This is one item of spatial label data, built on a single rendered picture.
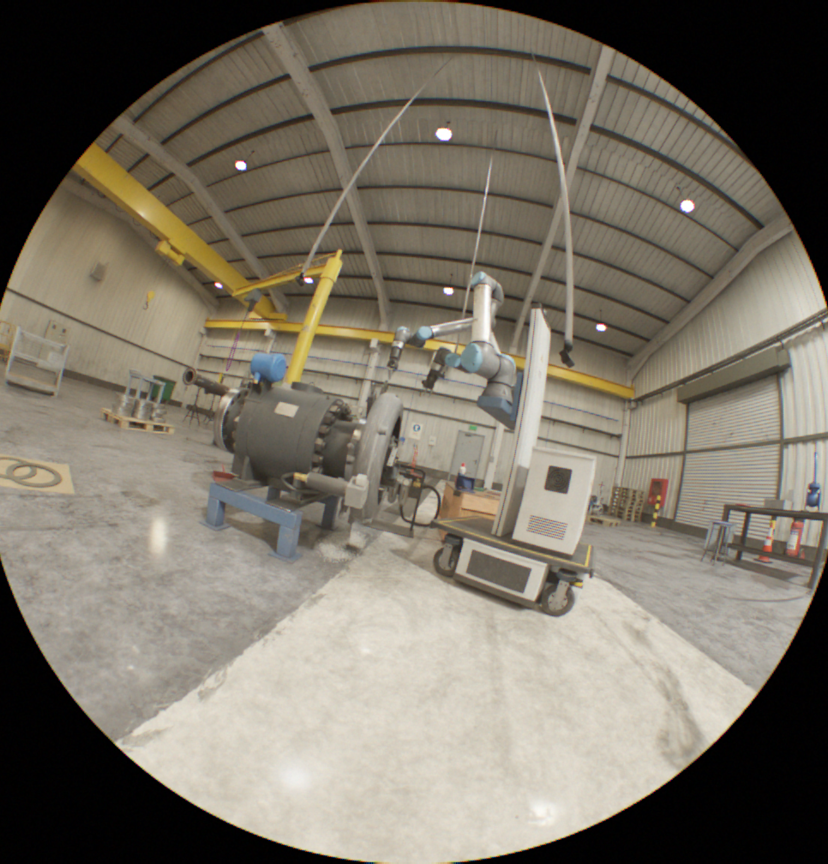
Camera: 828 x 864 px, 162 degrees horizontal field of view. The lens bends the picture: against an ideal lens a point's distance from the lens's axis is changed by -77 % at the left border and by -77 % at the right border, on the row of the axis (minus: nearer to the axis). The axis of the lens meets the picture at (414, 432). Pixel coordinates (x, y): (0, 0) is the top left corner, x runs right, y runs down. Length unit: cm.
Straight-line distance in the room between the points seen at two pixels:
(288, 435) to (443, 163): 863
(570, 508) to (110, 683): 177
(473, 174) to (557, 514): 878
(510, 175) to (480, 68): 331
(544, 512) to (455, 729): 108
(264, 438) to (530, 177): 879
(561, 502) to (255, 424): 165
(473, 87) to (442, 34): 159
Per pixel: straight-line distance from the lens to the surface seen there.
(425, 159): 938
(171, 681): 86
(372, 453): 134
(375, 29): 809
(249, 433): 170
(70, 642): 97
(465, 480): 257
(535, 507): 153
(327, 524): 219
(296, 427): 157
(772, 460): 896
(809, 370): 903
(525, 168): 911
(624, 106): 835
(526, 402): 174
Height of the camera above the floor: 65
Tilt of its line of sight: 5 degrees up
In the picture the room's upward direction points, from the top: 13 degrees clockwise
